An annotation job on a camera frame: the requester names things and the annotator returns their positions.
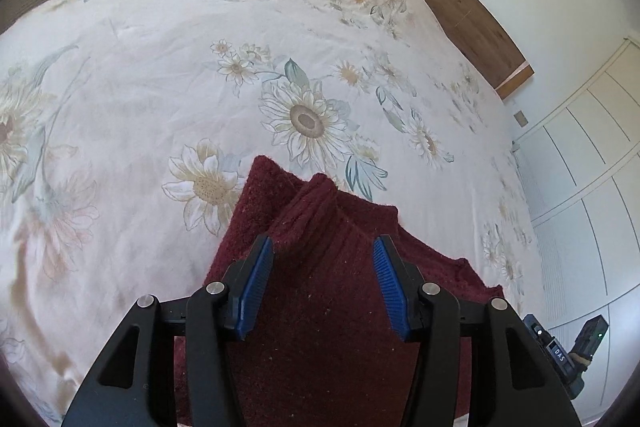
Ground white wardrobe doors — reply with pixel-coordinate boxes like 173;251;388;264
512;37;640;423

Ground floral cream duvet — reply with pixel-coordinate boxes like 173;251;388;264
0;0;546;427

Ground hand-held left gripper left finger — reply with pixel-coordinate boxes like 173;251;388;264
62;235;275;427

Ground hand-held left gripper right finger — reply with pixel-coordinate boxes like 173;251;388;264
372;235;583;427

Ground dark red knit sweater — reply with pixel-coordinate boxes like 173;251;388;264
172;154;506;427

